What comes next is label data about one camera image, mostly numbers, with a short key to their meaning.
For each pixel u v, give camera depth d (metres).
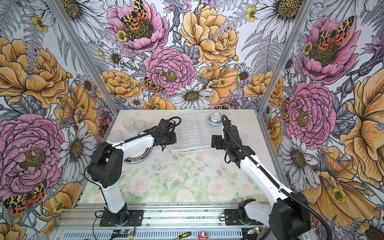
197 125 1.08
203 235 0.65
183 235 0.70
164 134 0.79
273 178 0.46
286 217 0.40
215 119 1.08
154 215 0.76
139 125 1.08
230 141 0.62
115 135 1.00
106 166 0.49
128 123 1.08
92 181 0.51
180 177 0.88
